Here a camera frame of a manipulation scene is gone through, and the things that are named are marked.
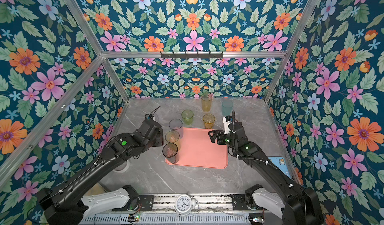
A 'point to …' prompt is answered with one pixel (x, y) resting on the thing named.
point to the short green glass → (187, 115)
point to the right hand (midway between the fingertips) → (215, 132)
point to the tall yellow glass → (206, 99)
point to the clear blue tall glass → (176, 124)
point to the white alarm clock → (184, 204)
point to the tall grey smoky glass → (170, 151)
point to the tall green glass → (173, 136)
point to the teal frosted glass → (227, 107)
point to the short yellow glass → (208, 119)
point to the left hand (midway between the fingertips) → (161, 133)
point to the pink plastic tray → (198, 150)
